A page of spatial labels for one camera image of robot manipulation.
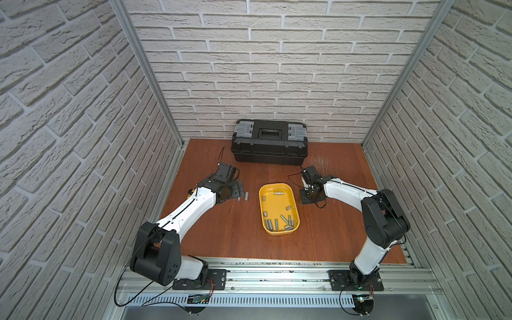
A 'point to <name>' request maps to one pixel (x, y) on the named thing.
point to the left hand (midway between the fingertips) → (235, 187)
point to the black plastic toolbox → (269, 142)
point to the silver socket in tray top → (278, 193)
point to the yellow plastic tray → (278, 208)
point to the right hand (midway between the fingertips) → (308, 197)
